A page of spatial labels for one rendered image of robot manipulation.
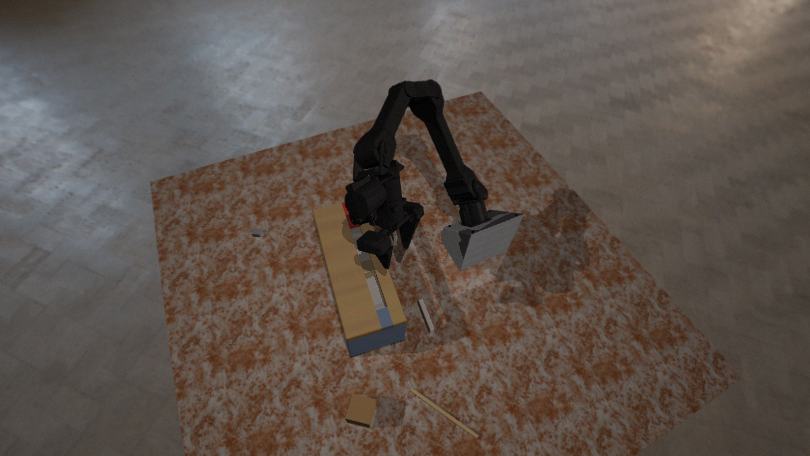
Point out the small tan block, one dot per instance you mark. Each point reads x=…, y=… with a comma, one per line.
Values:
x=368, y=269

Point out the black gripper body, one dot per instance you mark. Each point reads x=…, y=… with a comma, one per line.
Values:
x=391, y=216

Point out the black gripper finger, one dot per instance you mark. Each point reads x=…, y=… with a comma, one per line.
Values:
x=385, y=259
x=407, y=231

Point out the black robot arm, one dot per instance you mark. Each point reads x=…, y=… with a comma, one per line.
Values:
x=372, y=187

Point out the tan wooden stick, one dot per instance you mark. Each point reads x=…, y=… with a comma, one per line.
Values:
x=471, y=432

